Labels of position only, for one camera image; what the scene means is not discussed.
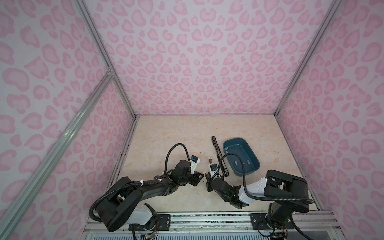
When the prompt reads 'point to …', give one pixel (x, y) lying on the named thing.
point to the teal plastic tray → (237, 145)
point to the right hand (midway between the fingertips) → (206, 176)
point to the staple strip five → (236, 163)
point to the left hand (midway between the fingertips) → (203, 173)
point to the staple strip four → (248, 162)
